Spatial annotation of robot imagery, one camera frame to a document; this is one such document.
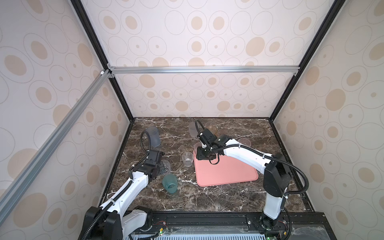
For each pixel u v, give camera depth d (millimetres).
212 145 636
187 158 952
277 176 472
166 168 911
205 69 1669
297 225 732
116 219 415
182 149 1023
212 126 1124
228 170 924
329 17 712
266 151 1019
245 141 1060
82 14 686
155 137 987
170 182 855
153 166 648
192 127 1060
